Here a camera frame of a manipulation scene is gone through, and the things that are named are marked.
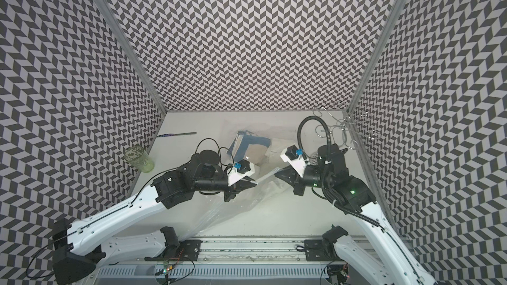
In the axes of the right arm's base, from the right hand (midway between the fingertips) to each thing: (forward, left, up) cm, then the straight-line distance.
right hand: (279, 176), depth 65 cm
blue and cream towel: (+27, +13, -22) cm, 37 cm away
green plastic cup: (+19, +65, -17) cm, 70 cm away
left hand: (-2, +9, -2) cm, 10 cm away
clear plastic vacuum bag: (-8, +22, -9) cm, 25 cm away
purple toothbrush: (+36, +56, -22) cm, 70 cm away
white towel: (+34, -4, -27) cm, 44 cm away
